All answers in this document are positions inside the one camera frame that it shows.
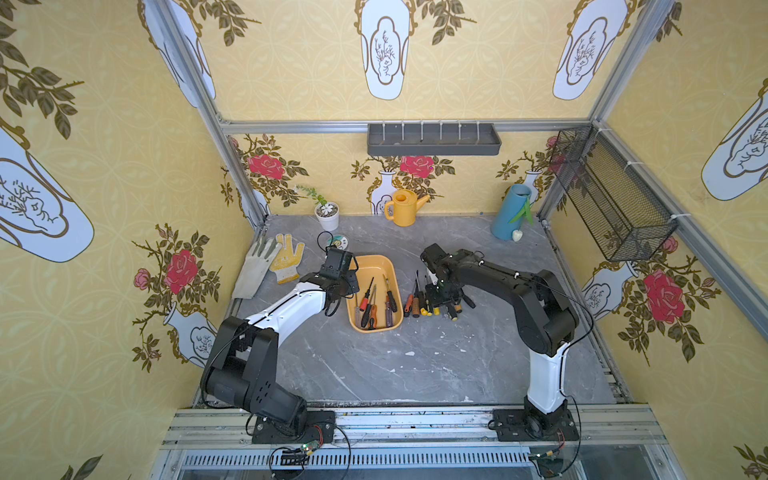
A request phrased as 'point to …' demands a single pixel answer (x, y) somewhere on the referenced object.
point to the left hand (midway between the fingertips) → (338, 279)
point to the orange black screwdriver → (409, 303)
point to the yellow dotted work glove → (285, 260)
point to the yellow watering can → (403, 209)
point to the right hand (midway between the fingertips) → (444, 296)
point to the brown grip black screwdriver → (416, 300)
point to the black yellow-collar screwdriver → (427, 309)
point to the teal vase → (510, 211)
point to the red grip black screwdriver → (365, 300)
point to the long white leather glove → (255, 269)
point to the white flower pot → (327, 215)
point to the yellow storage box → (378, 304)
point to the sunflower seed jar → (340, 241)
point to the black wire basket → (626, 219)
